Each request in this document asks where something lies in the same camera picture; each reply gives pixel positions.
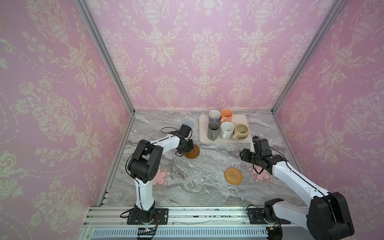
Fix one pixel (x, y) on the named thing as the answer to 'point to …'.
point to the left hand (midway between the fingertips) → (192, 149)
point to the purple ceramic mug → (214, 115)
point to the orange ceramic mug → (227, 115)
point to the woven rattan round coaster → (233, 176)
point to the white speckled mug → (226, 129)
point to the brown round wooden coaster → (193, 154)
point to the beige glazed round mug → (241, 132)
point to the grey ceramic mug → (213, 130)
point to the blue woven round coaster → (188, 123)
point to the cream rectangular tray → (203, 120)
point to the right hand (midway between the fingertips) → (243, 153)
